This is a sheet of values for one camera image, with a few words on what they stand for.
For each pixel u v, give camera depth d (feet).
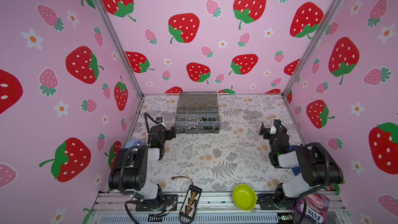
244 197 2.48
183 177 2.70
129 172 1.50
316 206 2.35
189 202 2.40
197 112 3.48
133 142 2.90
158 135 2.43
